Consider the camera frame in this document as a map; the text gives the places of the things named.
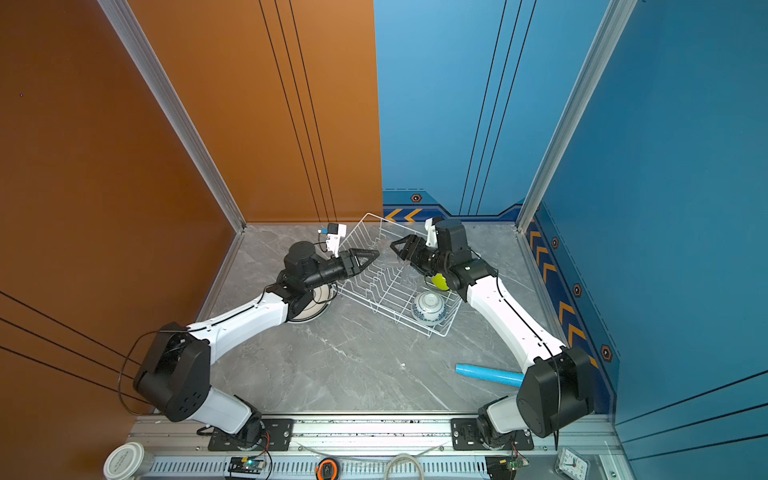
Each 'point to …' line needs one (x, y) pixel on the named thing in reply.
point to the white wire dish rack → (389, 284)
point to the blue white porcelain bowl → (429, 307)
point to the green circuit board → (249, 464)
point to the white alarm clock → (571, 464)
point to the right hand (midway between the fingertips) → (394, 250)
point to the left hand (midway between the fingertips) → (378, 254)
